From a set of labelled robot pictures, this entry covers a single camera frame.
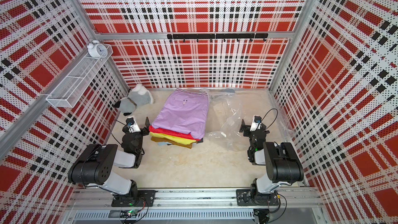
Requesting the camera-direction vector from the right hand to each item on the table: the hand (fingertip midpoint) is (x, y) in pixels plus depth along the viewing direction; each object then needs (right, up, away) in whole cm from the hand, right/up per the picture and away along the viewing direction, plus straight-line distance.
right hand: (252, 119), depth 91 cm
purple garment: (-40, +6, -4) cm, 41 cm away
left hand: (-65, +1, -2) cm, 65 cm away
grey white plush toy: (-75, +15, +16) cm, 79 cm away
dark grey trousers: (-31, -13, +1) cm, 33 cm away
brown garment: (-54, -10, -7) cm, 55 cm away
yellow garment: (-45, -9, -10) cm, 47 cm away
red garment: (-38, -6, -13) cm, 41 cm away
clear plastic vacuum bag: (-15, +4, +16) cm, 22 cm away
